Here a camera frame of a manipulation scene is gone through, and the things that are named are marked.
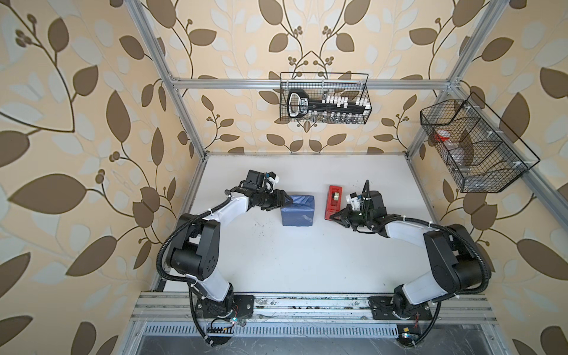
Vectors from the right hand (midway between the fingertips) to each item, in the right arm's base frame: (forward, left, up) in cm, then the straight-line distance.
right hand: (329, 217), depth 89 cm
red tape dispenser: (+8, -3, -3) cm, 9 cm away
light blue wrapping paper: (0, +12, +4) cm, 13 cm away
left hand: (+6, +18, +5) cm, 20 cm away
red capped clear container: (+18, -42, +26) cm, 52 cm away
